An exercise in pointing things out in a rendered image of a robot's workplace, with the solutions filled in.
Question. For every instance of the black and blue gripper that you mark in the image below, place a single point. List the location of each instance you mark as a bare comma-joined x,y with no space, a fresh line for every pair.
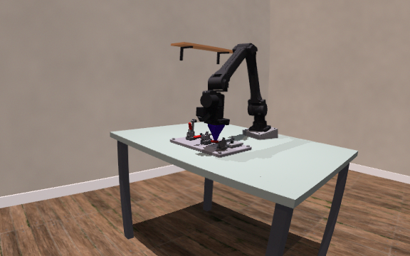
217,125

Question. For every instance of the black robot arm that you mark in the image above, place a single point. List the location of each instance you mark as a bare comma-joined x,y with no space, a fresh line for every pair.
213,101

